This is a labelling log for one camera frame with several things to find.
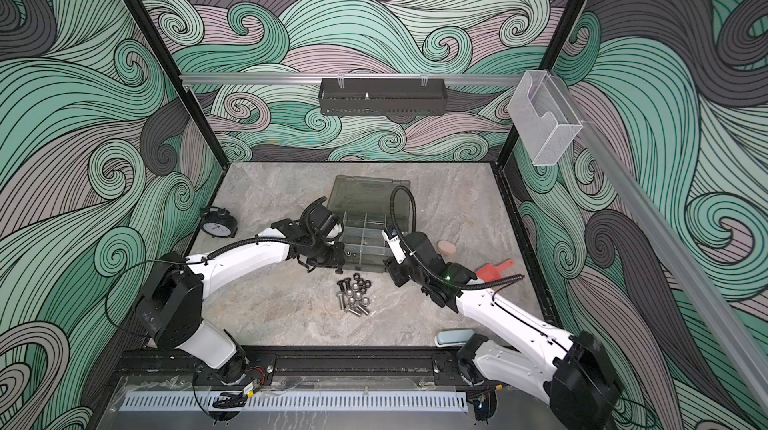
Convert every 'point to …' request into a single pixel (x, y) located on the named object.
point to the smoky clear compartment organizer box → (369, 205)
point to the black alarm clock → (218, 222)
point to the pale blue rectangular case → (452, 337)
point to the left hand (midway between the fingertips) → (345, 261)
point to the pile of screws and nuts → (352, 298)
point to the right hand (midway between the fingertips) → (391, 256)
